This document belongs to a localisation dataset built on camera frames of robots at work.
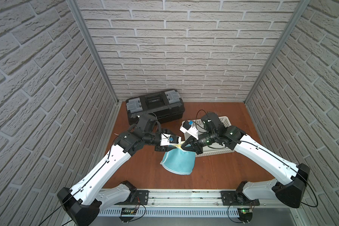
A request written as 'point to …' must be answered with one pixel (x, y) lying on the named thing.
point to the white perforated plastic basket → (206, 150)
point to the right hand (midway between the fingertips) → (183, 147)
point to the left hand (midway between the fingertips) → (176, 137)
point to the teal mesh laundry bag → (178, 161)
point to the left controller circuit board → (127, 211)
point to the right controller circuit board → (245, 214)
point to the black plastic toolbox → (165, 105)
